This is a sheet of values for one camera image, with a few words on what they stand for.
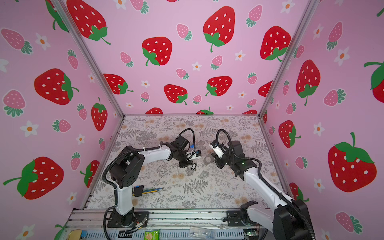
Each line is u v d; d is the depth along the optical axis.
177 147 0.77
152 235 0.69
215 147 0.72
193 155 0.82
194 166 0.93
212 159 0.91
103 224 0.70
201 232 0.69
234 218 0.74
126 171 0.51
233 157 0.63
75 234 0.67
